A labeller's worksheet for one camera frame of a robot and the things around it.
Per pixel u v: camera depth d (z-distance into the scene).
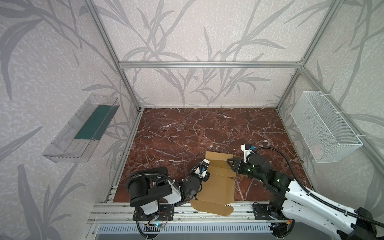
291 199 0.52
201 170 0.66
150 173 0.49
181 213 0.75
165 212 0.73
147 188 0.46
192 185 0.62
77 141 0.64
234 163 0.77
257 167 0.57
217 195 0.79
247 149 0.70
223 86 1.11
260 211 0.74
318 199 0.47
